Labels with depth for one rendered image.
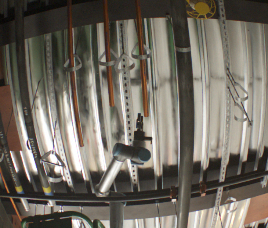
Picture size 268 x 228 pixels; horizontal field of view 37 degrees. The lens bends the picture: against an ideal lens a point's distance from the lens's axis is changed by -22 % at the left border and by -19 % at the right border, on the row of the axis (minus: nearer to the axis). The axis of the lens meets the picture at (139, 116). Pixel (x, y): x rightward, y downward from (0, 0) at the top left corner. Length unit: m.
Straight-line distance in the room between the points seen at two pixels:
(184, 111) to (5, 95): 1.59
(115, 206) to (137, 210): 0.49
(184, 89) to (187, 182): 0.65
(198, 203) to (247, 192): 0.53
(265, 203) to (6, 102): 2.96
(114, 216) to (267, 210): 2.06
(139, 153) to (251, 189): 1.42
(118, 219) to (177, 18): 1.67
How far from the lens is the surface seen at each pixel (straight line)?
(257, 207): 4.64
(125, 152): 3.10
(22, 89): 2.90
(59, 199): 3.14
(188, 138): 2.72
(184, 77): 2.53
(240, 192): 4.05
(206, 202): 4.00
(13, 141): 3.81
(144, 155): 3.12
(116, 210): 3.45
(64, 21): 3.03
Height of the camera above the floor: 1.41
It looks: 59 degrees up
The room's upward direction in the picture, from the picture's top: 7 degrees counter-clockwise
